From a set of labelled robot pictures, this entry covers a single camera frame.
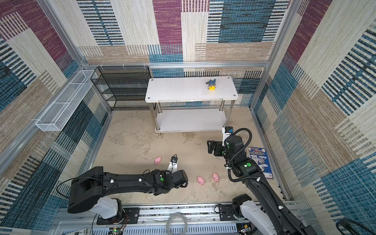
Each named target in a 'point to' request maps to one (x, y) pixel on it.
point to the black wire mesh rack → (124, 87)
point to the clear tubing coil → (171, 217)
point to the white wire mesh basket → (58, 113)
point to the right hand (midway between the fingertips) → (215, 144)
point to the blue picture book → (259, 156)
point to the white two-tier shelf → (190, 89)
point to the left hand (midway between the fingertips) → (177, 175)
